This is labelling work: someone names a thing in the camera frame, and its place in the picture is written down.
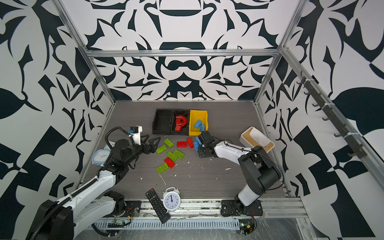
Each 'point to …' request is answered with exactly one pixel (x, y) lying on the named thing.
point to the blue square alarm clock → (100, 156)
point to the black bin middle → (185, 130)
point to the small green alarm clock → (112, 143)
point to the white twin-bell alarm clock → (171, 198)
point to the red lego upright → (190, 142)
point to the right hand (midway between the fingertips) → (203, 150)
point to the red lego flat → (181, 144)
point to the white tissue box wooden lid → (253, 137)
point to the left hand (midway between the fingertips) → (153, 134)
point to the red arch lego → (179, 125)
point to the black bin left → (162, 121)
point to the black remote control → (160, 210)
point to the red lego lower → (170, 163)
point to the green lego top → (169, 143)
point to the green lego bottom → (162, 167)
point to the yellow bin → (194, 116)
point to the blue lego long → (196, 145)
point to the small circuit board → (246, 228)
